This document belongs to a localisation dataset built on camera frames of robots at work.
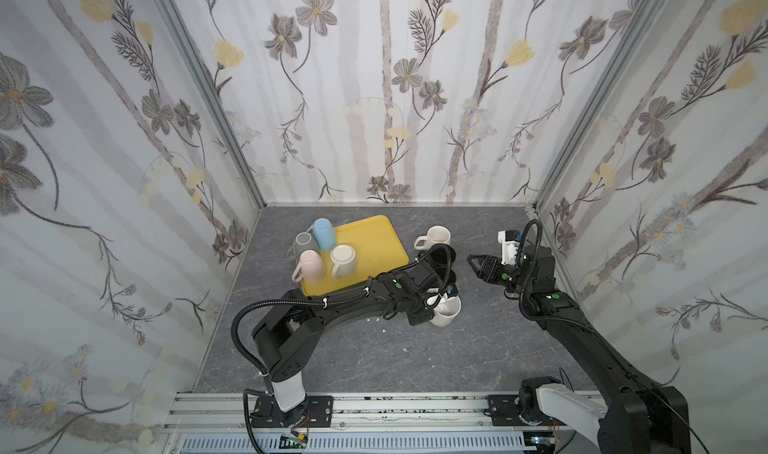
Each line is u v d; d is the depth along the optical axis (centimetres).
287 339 45
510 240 73
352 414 75
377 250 104
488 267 72
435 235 105
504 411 73
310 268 93
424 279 66
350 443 70
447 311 91
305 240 96
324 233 101
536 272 62
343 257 96
